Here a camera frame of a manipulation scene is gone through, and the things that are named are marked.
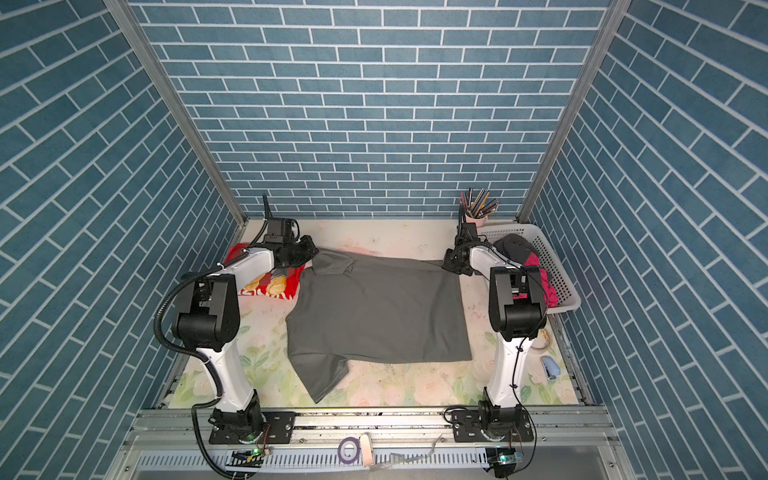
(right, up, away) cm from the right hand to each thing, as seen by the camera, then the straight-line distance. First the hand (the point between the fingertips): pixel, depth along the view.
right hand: (448, 261), depth 104 cm
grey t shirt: (-34, -16, -8) cm, 38 cm away
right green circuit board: (+8, -46, -33) cm, 57 cm away
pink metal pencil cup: (+12, +14, +5) cm, 19 cm away
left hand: (-44, +5, -4) cm, 45 cm away
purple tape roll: (-27, -44, -33) cm, 61 cm away
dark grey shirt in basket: (+23, +5, -2) cm, 23 cm away
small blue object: (+24, -28, -23) cm, 44 cm away
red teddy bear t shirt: (-58, -7, -8) cm, 59 cm away
